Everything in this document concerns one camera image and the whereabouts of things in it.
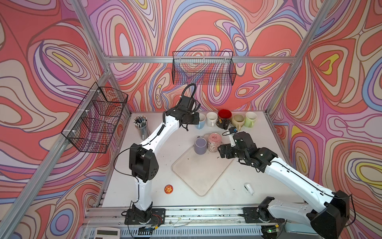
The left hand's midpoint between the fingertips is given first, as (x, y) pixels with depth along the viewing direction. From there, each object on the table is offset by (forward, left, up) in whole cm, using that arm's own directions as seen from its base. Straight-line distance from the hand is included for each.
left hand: (198, 117), depth 87 cm
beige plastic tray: (-24, -2, -24) cm, 34 cm away
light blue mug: (+9, -3, -12) cm, 16 cm away
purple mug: (-11, -1, -14) cm, 18 cm away
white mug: (+11, -10, -13) cm, 20 cm away
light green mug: (+11, -38, -14) cm, 41 cm away
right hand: (-19, -15, -5) cm, 25 cm away
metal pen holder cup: (+2, +37, -6) cm, 37 cm away
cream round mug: (+11, -29, -15) cm, 35 cm away
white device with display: (-54, +43, -19) cm, 72 cm away
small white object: (-35, -27, -20) cm, 49 cm away
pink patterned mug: (-10, -9, -11) cm, 18 cm away
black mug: (+10, -18, -12) cm, 24 cm away
